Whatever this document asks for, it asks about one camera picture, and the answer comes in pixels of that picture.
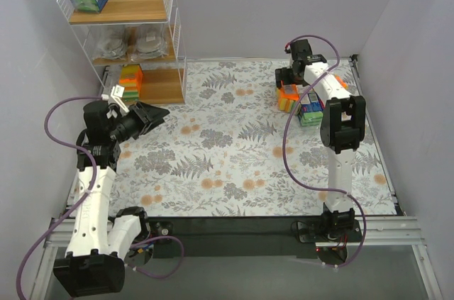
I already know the orange green sponge pack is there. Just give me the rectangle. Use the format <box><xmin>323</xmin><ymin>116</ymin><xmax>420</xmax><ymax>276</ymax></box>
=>
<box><xmin>118</xmin><ymin>64</ymin><xmax>143</xmax><ymax>101</ymax></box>

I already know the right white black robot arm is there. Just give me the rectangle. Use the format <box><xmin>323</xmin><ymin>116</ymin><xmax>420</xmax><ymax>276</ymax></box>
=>
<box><xmin>275</xmin><ymin>35</ymin><xmax>366</xmax><ymax>242</ymax></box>

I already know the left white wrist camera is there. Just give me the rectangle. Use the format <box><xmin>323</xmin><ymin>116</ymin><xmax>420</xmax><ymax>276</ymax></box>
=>
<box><xmin>101</xmin><ymin>84</ymin><xmax>129</xmax><ymax>116</ymax></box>

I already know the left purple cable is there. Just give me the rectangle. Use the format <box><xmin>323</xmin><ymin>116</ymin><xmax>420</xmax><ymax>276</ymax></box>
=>
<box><xmin>16</xmin><ymin>96</ymin><xmax>185</xmax><ymax>300</ymax></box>

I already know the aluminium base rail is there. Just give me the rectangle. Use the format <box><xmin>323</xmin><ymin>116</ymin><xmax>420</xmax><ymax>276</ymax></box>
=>
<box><xmin>44</xmin><ymin>214</ymin><xmax>426</xmax><ymax>250</ymax></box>

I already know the white wire wooden shelf unit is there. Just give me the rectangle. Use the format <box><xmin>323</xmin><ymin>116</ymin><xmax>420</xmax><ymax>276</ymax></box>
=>
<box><xmin>57</xmin><ymin>0</ymin><xmax>187</xmax><ymax>104</ymax></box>

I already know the floral patterned table mat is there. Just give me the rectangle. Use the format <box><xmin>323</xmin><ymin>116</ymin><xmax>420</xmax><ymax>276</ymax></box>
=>
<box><xmin>67</xmin><ymin>59</ymin><xmax>398</xmax><ymax>217</ymax></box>

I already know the silver mesh scrubber pack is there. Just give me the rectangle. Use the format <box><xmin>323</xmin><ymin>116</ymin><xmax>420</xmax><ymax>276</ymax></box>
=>
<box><xmin>93</xmin><ymin>25</ymin><xmax>128</xmax><ymax>60</ymax></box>

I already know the purple cable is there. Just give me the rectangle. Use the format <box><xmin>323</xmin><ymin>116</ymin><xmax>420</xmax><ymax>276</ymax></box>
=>
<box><xmin>282</xmin><ymin>33</ymin><xmax>367</xmax><ymax>269</ymax></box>
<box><xmin>16</xmin><ymin>96</ymin><xmax>185</xmax><ymax>300</ymax></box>

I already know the blue label sponge pack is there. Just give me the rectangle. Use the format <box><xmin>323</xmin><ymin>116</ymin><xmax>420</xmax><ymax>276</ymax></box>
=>
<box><xmin>297</xmin><ymin>90</ymin><xmax>323</xmax><ymax>126</ymax></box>

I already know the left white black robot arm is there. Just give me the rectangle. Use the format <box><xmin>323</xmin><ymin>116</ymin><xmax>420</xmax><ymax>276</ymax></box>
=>
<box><xmin>53</xmin><ymin>100</ymin><xmax>170</xmax><ymax>298</ymax></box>

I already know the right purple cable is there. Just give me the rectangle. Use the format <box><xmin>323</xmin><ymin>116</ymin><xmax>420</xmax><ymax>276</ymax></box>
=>
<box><xmin>282</xmin><ymin>33</ymin><xmax>367</xmax><ymax>269</ymax></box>

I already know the orange box sponge pack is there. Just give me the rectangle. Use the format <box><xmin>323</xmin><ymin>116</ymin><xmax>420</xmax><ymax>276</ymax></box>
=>
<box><xmin>277</xmin><ymin>84</ymin><xmax>299</xmax><ymax>113</ymax></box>

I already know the orange yellow sponge box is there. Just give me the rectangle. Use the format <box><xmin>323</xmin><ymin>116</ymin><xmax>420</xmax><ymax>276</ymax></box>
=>
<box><xmin>334</xmin><ymin>74</ymin><xmax>348</xmax><ymax>89</ymax></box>

